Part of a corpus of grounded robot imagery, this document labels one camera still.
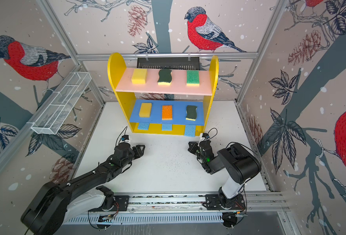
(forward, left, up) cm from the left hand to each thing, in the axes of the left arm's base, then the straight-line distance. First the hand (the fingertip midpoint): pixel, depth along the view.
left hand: (145, 144), depth 87 cm
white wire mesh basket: (+3, +44, +23) cm, 49 cm away
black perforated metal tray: (+46, -22, +27) cm, 58 cm away
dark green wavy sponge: (+19, -29, +8) cm, 35 cm away
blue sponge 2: (+16, -12, -5) cm, 21 cm away
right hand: (+4, -27, -5) cm, 27 cm away
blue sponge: (+18, +5, -6) cm, 19 cm away
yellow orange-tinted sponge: (+22, +2, +7) cm, 23 cm away
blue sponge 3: (+14, -29, -6) cm, 33 cm away
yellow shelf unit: (+50, -23, -8) cm, 56 cm away
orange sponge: (+19, -13, +8) cm, 24 cm away
